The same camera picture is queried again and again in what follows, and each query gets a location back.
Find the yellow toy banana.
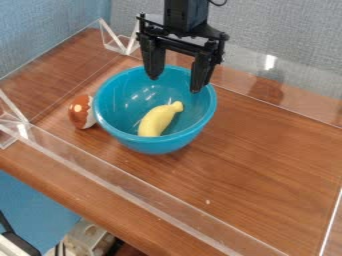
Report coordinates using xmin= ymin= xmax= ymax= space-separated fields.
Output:
xmin=137 ymin=101 xmax=184 ymax=137

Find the clear acrylic corner bracket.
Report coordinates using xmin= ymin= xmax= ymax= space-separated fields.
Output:
xmin=99 ymin=18 xmax=140 ymax=56

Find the clear acrylic back barrier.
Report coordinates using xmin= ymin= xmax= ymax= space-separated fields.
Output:
xmin=97 ymin=13 xmax=342 ymax=129

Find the white power strip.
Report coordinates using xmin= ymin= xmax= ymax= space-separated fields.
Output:
xmin=53 ymin=219 xmax=116 ymax=256

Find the clear acrylic barrier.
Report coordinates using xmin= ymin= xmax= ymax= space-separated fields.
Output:
xmin=97 ymin=13 xmax=342 ymax=129
xmin=0 ymin=89 xmax=286 ymax=256

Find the black chair part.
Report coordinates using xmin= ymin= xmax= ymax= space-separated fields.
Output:
xmin=0 ymin=211 xmax=41 ymax=256

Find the clear acrylic front barrier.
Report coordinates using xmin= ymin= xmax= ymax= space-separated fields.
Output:
xmin=0 ymin=89 xmax=286 ymax=256

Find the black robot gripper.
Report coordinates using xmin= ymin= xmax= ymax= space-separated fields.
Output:
xmin=136 ymin=0 xmax=228 ymax=93

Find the blue plastic bowl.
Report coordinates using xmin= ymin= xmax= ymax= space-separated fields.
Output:
xmin=92 ymin=65 xmax=218 ymax=155

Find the clear acrylic left bracket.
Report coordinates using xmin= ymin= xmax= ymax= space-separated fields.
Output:
xmin=0 ymin=89 xmax=31 ymax=149

